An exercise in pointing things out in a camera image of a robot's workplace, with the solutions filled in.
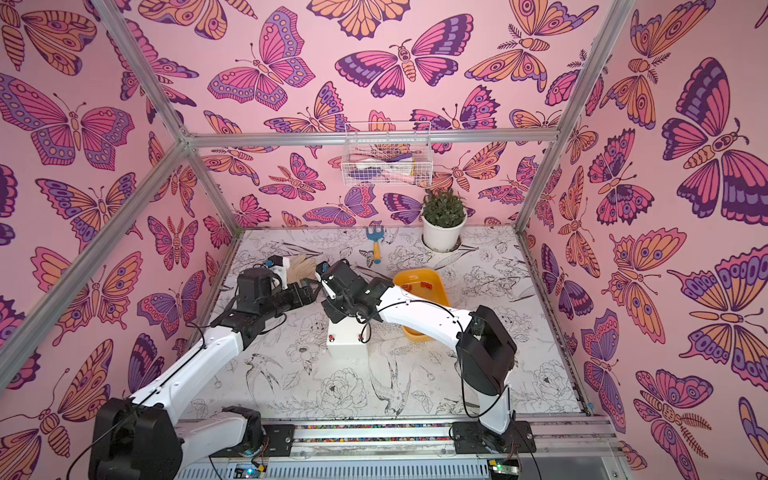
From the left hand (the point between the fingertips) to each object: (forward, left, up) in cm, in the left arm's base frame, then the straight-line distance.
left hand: (316, 284), depth 84 cm
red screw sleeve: (-13, -5, -6) cm, 16 cm away
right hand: (-4, -5, -1) cm, 6 cm away
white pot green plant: (+28, -39, -2) cm, 48 cm away
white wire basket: (+39, -20, +17) cm, 46 cm away
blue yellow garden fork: (+33, -15, -16) cm, 40 cm away
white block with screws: (-14, -9, -6) cm, 18 cm away
